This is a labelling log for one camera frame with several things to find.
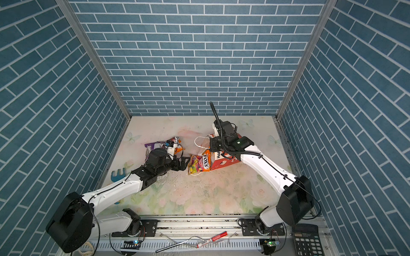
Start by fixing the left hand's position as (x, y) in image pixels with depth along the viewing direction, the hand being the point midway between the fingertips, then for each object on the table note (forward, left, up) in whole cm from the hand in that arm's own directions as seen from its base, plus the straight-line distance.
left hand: (184, 157), depth 84 cm
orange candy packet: (+2, -12, -7) cm, 14 cm away
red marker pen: (-36, -14, -11) cm, 40 cm away
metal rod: (-37, +1, -11) cm, 38 cm away
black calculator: (-37, -56, -9) cm, 68 cm away
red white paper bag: (-4, -18, +4) cm, 19 cm away
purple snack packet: (+12, +22, -7) cm, 26 cm away
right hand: (+5, -14, +9) cm, 17 cm away
